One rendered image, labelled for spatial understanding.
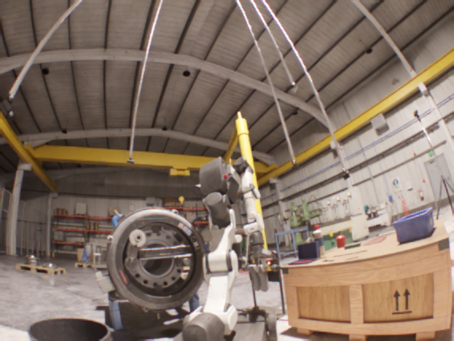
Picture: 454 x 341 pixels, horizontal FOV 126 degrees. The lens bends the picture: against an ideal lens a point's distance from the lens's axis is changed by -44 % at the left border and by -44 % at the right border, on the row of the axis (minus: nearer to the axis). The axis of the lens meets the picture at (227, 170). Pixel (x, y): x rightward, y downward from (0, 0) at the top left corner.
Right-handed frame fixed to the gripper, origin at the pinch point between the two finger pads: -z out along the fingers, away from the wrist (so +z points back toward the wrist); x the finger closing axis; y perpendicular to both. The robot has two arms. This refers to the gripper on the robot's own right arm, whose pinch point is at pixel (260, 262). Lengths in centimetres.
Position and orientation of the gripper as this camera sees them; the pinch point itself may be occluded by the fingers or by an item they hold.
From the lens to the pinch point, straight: 128.2
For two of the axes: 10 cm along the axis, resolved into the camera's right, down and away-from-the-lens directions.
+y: -8.4, 4.0, 3.5
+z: -1.0, -7.7, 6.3
